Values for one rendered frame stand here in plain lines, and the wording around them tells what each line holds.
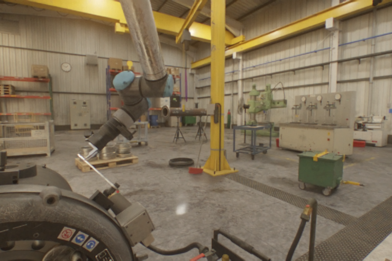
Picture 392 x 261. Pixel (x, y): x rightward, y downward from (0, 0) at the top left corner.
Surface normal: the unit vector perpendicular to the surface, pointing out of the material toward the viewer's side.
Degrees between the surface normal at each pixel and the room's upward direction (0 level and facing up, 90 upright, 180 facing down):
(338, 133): 90
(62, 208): 52
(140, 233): 90
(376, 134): 90
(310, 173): 90
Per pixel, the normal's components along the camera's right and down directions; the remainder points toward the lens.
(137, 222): 0.61, 0.07
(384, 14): -0.85, 0.04
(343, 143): 0.36, 0.08
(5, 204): 0.47, -0.74
